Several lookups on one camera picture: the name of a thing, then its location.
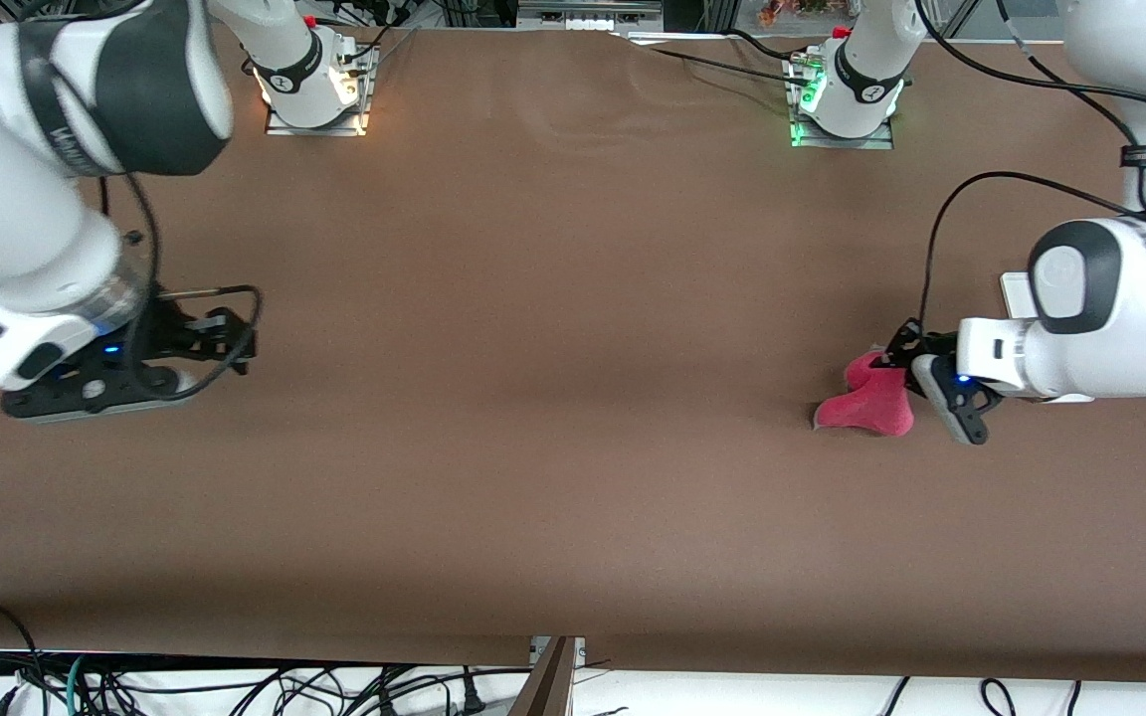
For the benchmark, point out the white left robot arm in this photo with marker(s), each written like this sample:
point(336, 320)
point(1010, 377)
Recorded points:
point(1110, 328)

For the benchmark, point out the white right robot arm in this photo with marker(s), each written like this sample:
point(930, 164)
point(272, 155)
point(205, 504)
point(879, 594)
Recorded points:
point(16, 219)

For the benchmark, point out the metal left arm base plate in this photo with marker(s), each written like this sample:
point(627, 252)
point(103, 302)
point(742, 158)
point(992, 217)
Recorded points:
point(876, 142)

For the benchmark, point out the large table cover sheet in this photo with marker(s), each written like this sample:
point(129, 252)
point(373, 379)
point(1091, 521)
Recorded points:
point(573, 398)

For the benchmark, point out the white table bracket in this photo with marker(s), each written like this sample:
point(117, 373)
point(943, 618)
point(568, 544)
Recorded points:
point(579, 651)

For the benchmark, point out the white flat panel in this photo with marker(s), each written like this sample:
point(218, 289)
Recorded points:
point(677, 38)

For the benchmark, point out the pink microfibre towel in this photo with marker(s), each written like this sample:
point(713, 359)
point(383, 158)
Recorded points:
point(871, 408)

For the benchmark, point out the grey power strip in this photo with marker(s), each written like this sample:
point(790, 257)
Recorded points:
point(588, 22)

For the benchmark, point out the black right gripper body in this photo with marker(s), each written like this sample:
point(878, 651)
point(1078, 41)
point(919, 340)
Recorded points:
point(171, 325)

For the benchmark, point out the dark table leg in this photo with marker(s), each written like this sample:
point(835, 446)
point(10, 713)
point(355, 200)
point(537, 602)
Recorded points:
point(545, 691)

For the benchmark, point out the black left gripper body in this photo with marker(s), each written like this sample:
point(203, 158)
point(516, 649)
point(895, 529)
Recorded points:
point(934, 347)

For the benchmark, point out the aluminium frame strut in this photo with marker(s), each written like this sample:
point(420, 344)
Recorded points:
point(959, 18)

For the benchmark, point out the red orange clutter pile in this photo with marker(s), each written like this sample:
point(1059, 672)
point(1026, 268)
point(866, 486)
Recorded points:
point(792, 10)

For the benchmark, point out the white rack base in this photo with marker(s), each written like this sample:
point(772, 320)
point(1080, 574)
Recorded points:
point(1016, 293)

